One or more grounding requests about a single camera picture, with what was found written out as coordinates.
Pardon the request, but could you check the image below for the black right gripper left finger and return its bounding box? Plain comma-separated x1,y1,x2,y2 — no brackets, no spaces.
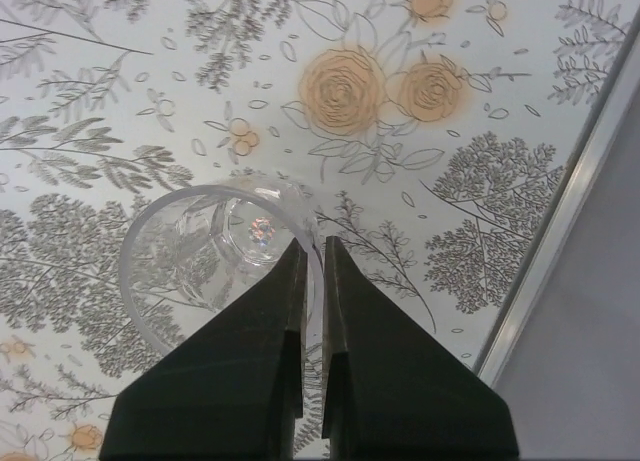
99,241,306,460

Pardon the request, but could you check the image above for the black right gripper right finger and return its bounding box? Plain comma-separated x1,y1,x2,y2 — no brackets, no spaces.
322,236,520,460

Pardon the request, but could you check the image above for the floral patterned table mat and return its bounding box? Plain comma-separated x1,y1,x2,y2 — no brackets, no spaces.
1,0,639,460

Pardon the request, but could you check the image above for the aluminium frame rail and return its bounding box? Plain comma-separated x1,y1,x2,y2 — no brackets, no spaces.
473,15,639,387

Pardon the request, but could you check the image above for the clear faceted tall glass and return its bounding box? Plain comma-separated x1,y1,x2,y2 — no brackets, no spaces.
119,174,324,354

